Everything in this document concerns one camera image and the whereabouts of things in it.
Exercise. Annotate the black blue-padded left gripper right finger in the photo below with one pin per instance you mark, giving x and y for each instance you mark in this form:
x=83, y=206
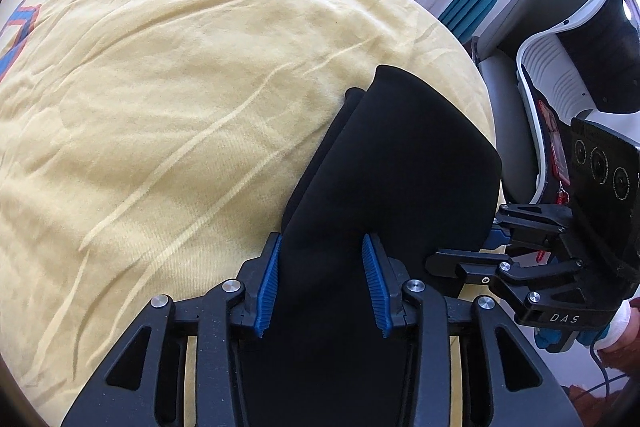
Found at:
x=504, y=382

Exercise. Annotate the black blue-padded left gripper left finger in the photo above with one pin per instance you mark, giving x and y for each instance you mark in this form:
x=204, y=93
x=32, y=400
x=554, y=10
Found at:
x=142, y=379

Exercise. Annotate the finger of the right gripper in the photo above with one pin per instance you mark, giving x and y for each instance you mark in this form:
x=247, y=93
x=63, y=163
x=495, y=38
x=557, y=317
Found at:
x=536, y=227
x=559, y=279

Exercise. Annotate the black pants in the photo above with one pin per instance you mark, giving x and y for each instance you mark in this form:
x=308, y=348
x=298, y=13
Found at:
x=399, y=163

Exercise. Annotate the person's right hand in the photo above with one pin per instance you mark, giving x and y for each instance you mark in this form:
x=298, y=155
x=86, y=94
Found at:
x=623, y=329

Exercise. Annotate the grey white office chair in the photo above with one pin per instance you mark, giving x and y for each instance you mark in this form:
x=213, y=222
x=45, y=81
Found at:
x=581, y=57

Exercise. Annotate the yellow printed bed cover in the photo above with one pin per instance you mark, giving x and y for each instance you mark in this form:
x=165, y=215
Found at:
x=149, y=146

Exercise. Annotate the red lanyard card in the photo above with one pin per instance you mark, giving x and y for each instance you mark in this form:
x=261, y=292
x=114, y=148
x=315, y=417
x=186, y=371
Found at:
x=558, y=162

